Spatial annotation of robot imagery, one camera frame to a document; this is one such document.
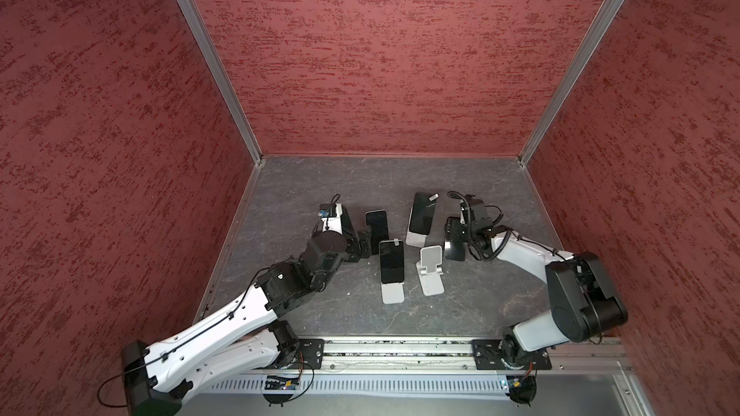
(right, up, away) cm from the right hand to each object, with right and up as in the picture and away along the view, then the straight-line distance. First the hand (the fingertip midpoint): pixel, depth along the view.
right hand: (454, 231), depth 94 cm
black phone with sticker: (-11, +7, -4) cm, 14 cm away
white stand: (-21, -17, -9) cm, 29 cm away
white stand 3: (-13, -3, 0) cm, 14 cm away
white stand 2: (-10, -10, -11) cm, 18 cm away
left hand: (-32, +3, -22) cm, 39 cm away
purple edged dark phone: (-2, -1, -9) cm, 10 cm away
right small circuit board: (+11, -35, -23) cm, 44 cm away
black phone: (-26, +5, -7) cm, 27 cm away
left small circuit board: (-48, -35, -23) cm, 64 cm away
